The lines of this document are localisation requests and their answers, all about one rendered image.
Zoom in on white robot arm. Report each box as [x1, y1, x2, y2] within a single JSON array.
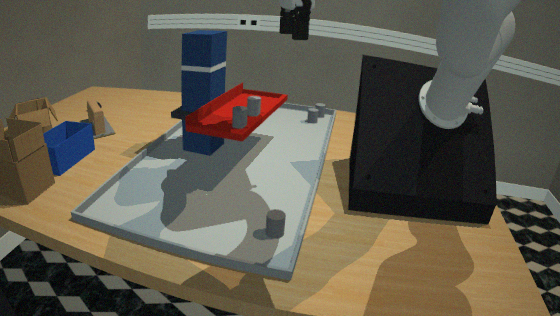
[[419, 0, 522, 129]]

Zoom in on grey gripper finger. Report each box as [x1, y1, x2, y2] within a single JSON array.
[[280, 7, 295, 34], [292, 0, 312, 40]]

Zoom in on blue open bin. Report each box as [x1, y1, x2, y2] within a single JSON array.
[[43, 121, 95, 176]]

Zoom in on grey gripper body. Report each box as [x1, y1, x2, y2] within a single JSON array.
[[280, 0, 315, 11]]

